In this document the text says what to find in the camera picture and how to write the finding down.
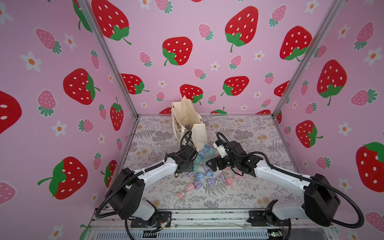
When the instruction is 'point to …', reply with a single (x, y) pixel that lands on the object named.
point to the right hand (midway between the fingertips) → (209, 162)
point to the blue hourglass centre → (200, 176)
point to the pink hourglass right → (229, 181)
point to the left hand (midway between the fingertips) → (188, 166)
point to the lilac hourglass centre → (211, 181)
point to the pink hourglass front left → (190, 187)
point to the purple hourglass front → (197, 184)
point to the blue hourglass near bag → (206, 148)
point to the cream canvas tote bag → (185, 118)
